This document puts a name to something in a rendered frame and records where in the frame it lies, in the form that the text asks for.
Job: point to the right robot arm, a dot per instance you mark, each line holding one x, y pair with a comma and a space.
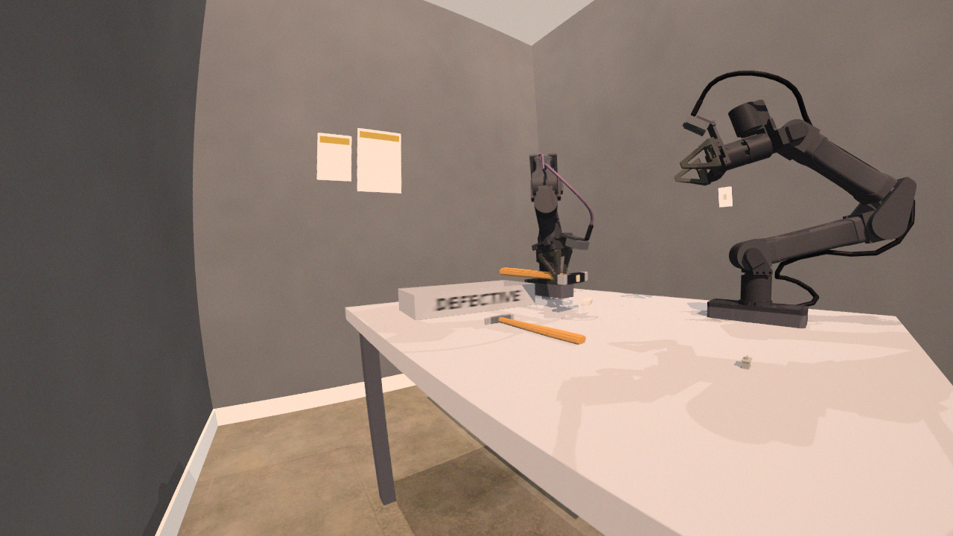
546, 203

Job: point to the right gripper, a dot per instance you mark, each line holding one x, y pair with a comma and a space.
553, 239

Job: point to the black hammer with wooden handle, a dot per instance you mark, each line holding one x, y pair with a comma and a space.
563, 279

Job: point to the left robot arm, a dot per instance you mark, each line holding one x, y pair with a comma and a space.
802, 142

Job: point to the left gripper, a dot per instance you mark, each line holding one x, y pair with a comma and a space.
717, 162

